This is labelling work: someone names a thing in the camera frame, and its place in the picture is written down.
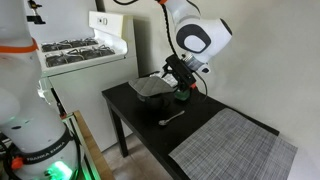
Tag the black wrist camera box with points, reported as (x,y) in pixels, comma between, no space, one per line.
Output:
(181,71)

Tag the white gas stove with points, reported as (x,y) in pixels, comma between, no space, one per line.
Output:
(86,86)

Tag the wooden robot platform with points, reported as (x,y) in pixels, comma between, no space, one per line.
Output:
(93,150)

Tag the black camera on stand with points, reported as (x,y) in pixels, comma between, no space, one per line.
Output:
(35,18)

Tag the black table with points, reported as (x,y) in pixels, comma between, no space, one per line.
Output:
(133,110)

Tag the small grey quilted mat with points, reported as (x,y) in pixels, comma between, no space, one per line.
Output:
(151,86)

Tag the small green lid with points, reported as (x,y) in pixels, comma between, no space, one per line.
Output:
(182,95)

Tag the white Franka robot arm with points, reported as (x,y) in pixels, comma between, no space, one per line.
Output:
(26,133)

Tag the silver metal spoon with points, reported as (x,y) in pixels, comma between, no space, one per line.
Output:
(170,119)

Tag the black stove burner grate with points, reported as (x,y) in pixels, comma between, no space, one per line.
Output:
(80,55)
(68,43)

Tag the large grey woven placemat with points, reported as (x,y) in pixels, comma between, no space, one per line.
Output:
(240,150)

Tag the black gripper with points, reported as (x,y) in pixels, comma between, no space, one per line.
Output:
(167,71)

